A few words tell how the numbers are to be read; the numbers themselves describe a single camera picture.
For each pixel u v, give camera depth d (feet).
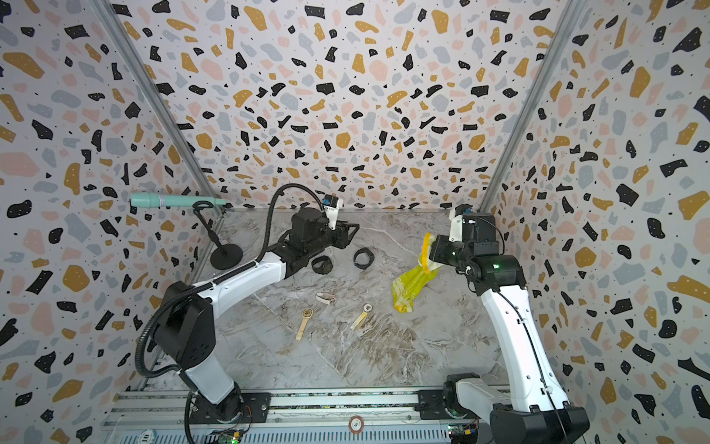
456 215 2.13
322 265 3.20
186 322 1.49
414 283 2.75
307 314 2.96
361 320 2.95
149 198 2.45
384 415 2.42
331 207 2.40
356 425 2.35
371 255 3.40
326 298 3.11
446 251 2.07
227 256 3.44
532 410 1.22
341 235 2.43
